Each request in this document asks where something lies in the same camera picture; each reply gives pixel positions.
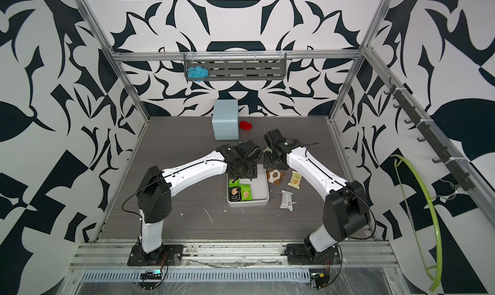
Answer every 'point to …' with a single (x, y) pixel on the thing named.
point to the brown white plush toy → (274, 176)
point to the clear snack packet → (287, 200)
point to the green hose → (436, 220)
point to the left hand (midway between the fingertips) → (247, 169)
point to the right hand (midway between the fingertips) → (269, 160)
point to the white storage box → (260, 189)
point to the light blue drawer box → (225, 120)
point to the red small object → (245, 125)
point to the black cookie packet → (234, 194)
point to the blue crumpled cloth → (199, 71)
